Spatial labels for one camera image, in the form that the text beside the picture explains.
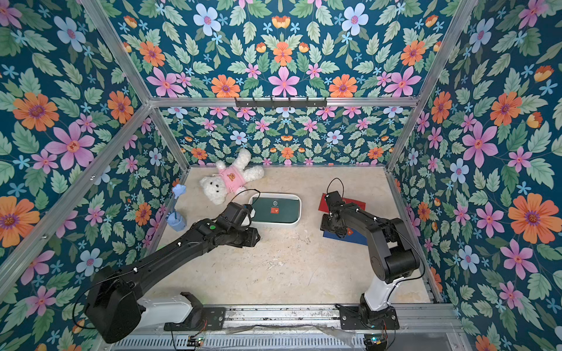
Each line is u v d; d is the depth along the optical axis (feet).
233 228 2.09
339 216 2.27
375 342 2.34
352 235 3.16
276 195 3.49
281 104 3.06
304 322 2.40
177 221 3.00
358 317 2.40
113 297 1.30
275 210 3.20
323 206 3.43
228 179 3.42
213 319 2.41
